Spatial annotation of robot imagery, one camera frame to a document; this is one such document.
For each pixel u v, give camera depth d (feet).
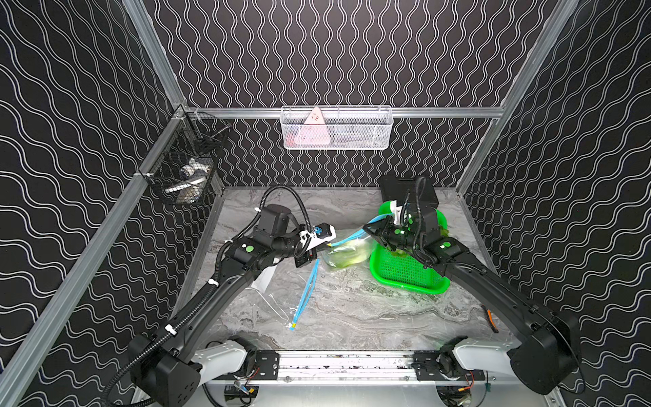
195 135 3.24
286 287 2.97
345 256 2.95
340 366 2.50
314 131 2.94
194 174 2.84
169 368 1.21
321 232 1.90
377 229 2.25
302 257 1.89
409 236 2.09
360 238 2.56
